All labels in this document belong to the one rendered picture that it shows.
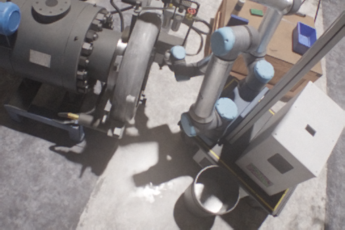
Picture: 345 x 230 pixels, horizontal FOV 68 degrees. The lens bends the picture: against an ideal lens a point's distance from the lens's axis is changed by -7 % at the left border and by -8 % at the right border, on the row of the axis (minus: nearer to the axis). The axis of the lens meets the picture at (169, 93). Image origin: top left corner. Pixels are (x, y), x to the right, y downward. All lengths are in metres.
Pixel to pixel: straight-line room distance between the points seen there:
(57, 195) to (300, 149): 1.58
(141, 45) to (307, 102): 1.05
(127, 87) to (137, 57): 0.17
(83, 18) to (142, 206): 1.31
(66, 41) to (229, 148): 1.28
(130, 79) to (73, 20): 0.48
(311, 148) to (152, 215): 1.14
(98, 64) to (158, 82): 0.92
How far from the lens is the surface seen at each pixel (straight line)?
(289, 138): 1.61
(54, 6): 1.67
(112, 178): 2.09
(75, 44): 1.58
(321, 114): 1.85
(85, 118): 1.73
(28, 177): 2.16
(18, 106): 2.08
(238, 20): 2.47
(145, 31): 1.48
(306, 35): 2.93
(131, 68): 1.42
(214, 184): 2.09
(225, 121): 1.67
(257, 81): 1.99
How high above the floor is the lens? 2.03
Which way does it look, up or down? 56 degrees down
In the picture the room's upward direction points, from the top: 23 degrees clockwise
